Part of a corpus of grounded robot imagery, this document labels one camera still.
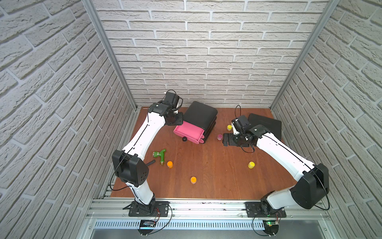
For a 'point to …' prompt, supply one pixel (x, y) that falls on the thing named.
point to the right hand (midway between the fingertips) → (231, 141)
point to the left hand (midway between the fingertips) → (181, 118)
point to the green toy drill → (155, 154)
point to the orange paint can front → (193, 179)
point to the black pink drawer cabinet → (199, 122)
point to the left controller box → (146, 227)
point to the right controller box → (271, 227)
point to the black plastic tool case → (273, 126)
